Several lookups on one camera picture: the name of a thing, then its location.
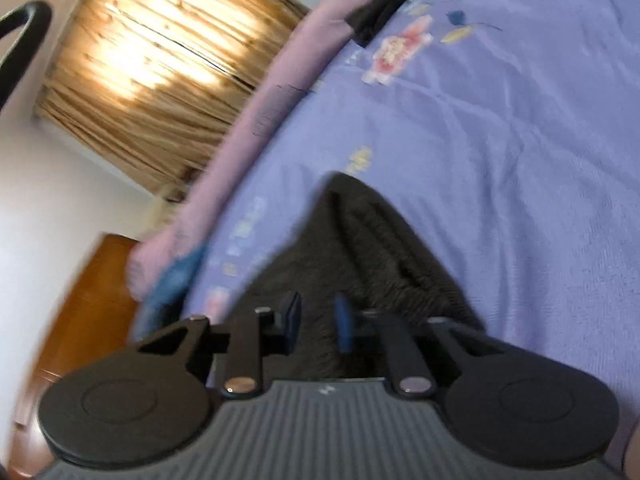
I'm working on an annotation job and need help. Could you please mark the purple floral bed sheet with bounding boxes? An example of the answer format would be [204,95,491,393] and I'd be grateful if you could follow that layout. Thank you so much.
[186,0,639,464]

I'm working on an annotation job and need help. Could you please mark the black braided right cable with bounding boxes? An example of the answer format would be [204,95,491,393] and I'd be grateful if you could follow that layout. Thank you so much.
[0,0,54,111]

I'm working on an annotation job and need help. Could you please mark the blue denim garment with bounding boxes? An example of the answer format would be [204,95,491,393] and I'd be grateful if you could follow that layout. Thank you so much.
[128,244,206,342]

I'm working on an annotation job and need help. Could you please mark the golden curtains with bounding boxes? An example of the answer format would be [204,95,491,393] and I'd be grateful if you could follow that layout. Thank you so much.
[35,0,306,192]

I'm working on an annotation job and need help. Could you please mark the black knit pants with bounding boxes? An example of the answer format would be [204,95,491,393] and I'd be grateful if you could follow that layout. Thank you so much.
[230,174,483,382]

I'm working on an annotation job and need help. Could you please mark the pink floral quilt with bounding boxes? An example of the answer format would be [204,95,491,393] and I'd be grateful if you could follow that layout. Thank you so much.
[127,0,372,301]

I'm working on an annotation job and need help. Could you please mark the wooden headboard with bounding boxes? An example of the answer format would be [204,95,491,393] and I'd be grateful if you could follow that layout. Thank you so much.
[6,234,138,479]

